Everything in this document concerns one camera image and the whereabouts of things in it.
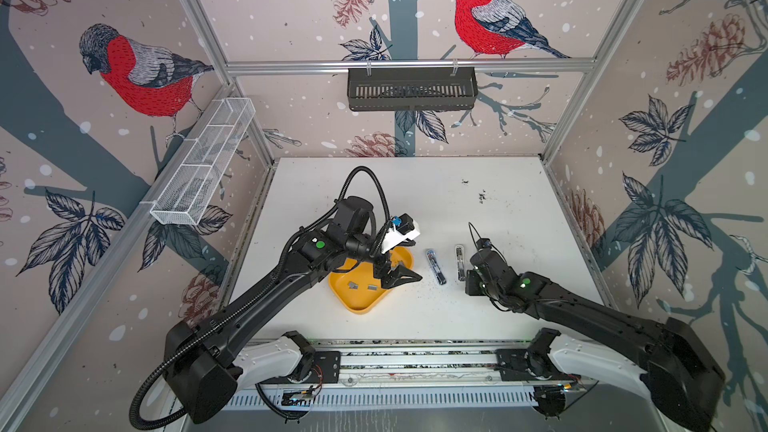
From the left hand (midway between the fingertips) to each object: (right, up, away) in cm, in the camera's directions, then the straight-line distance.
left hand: (414, 260), depth 66 cm
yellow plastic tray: (-16, -14, +21) cm, 30 cm away
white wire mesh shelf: (-56, +23, +12) cm, 62 cm away
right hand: (+16, -11, +19) cm, 27 cm away
